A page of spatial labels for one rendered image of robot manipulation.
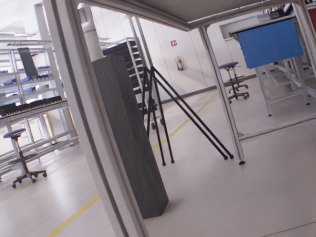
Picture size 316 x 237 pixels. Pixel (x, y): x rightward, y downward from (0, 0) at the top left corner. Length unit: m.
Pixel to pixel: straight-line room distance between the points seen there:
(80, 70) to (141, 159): 1.30
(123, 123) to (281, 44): 1.95
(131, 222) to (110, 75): 1.29
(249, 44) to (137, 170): 1.88
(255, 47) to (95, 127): 2.87
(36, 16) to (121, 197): 7.94
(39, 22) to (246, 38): 5.88
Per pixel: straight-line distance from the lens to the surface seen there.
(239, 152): 2.45
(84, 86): 0.61
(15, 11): 8.88
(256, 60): 3.40
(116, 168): 0.62
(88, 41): 1.98
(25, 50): 6.52
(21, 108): 6.51
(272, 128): 2.40
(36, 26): 8.42
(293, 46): 3.42
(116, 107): 1.86
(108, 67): 1.86
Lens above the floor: 0.63
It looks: 4 degrees down
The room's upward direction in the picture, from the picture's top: 17 degrees counter-clockwise
